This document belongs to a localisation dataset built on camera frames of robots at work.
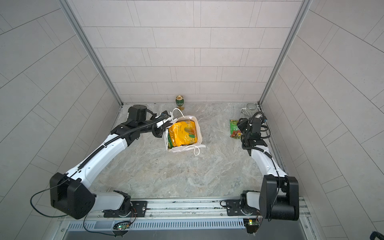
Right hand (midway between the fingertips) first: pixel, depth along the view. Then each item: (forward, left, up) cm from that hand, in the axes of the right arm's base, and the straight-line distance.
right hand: (240, 119), depth 86 cm
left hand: (-5, +37, +9) cm, 38 cm away
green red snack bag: (+2, 0, -15) cm, 15 cm away
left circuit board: (-45, +61, -12) cm, 77 cm away
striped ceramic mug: (+16, -13, -10) cm, 23 cm away
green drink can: (+24, +37, -5) cm, 44 cm away
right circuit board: (-48, +3, -18) cm, 52 cm away
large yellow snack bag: (-8, +33, +1) cm, 34 cm away
